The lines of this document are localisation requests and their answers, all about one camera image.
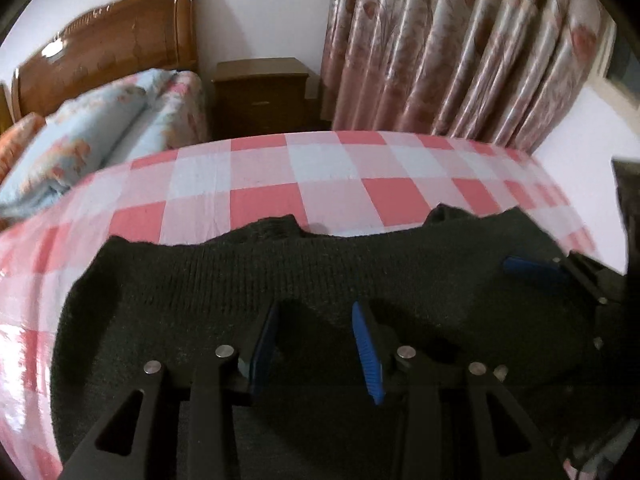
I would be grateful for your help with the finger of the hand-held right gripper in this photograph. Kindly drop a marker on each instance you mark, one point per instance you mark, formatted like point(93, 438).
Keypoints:
point(532, 266)

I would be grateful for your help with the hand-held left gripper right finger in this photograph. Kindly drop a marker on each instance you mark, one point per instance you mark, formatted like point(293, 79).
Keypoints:
point(367, 352)

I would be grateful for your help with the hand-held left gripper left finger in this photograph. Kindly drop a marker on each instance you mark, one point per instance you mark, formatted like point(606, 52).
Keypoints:
point(262, 347)

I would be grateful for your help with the dark striped knit sweater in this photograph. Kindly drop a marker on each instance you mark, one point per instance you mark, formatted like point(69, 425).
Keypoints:
point(320, 280)

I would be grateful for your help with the pink checkered bed sheet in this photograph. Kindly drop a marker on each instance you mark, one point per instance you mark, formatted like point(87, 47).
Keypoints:
point(320, 175)

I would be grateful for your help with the barred window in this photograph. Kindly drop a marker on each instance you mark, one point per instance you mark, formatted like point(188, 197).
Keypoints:
point(625, 60)

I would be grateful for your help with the pink floral curtain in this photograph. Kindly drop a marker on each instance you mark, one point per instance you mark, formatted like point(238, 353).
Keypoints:
point(460, 50)

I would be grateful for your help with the wooden nightstand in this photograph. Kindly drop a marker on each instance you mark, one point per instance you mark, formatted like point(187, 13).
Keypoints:
point(262, 97)

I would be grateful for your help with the blue floral pillow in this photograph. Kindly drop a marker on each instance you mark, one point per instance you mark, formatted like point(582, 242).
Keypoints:
point(85, 140)

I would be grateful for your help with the orange floral pillow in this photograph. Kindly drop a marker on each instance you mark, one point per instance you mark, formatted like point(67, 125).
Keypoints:
point(17, 145)

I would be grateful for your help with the large carved wooden headboard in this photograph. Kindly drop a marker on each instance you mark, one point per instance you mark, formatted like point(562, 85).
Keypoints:
point(115, 45)

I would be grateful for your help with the small wooden headboard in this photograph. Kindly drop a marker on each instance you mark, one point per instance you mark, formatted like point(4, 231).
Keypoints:
point(4, 110)

